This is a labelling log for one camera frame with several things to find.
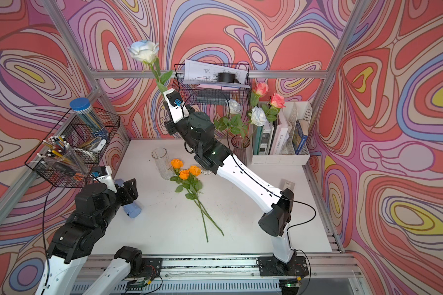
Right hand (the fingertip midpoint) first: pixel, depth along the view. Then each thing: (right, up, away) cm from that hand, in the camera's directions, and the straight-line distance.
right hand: (167, 107), depth 61 cm
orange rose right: (+4, -33, +35) cm, 48 cm away
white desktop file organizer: (+52, -8, +35) cm, 63 cm away
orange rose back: (-7, -21, +41) cm, 47 cm away
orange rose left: (-2, -27, +38) cm, 46 cm away
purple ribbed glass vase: (+28, -10, +33) cm, 44 cm away
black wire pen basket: (-37, -13, +13) cm, 41 cm away
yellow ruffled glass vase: (+8, -26, +43) cm, 51 cm away
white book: (+48, -10, +36) cm, 61 cm away
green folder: (+36, -8, +30) cm, 48 cm away
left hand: (-15, -26, +5) cm, 30 cm away
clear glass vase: (-11, -20, +30) cm, 38 cm away
